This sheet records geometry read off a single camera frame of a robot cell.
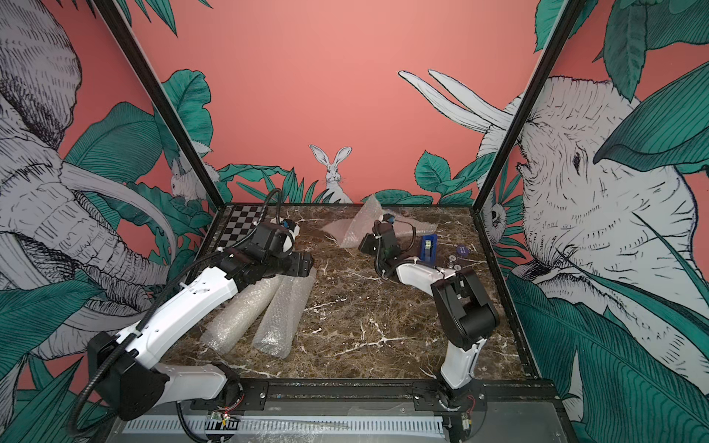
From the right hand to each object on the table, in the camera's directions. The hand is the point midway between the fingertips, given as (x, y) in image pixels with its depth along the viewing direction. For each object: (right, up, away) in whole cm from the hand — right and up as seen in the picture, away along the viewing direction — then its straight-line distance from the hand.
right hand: (359, 231), depth 94 cm
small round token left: (+36, -10, +10) cm, 39 cm away
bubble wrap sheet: (-24, -28, -14) cm, 39 cm away
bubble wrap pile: (+1, +3, +5) cm, 6 cm away
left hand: (-17, -7, -15) cm, 23 cm away
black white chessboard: (-48, +5, +18) cm, 52 cm away
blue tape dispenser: (+26, -6, +5) cm, 27 cm away
